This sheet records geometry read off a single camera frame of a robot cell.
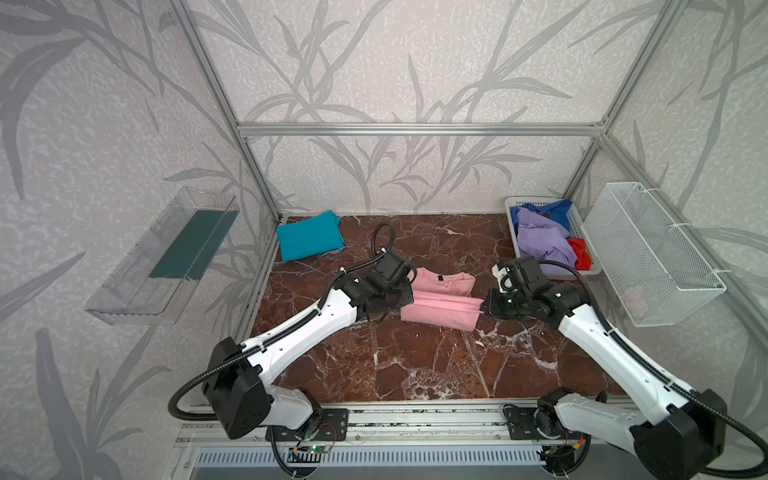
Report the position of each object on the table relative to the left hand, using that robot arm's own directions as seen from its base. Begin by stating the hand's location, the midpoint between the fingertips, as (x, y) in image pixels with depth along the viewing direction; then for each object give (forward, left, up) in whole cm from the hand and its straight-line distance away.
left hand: (413, 286), depth 79 cm
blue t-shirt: (+40, -55, -11) cm, 69 cm away
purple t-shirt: (+18, -41, -1) cm, 45 cm away
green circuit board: (-35, +22, -17) cm, 45 cm away
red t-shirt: (+17, -56, -9) cm, 60 cm away
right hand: (-1, -18, -2) cm, 19 cm away
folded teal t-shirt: (+33, +39, -21) cm, 55 cm away
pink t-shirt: (-2, -8, -4) cm, 9 cm away
